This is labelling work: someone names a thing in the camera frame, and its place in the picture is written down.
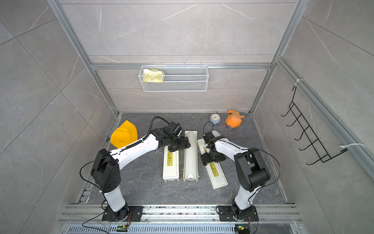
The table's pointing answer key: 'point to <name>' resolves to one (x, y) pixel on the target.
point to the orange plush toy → (234, 119)
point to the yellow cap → (125, 134)
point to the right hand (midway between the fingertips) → (212, 161)
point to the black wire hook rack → (320, 150)
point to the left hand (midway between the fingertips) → (188, 144)
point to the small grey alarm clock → (214, 117)
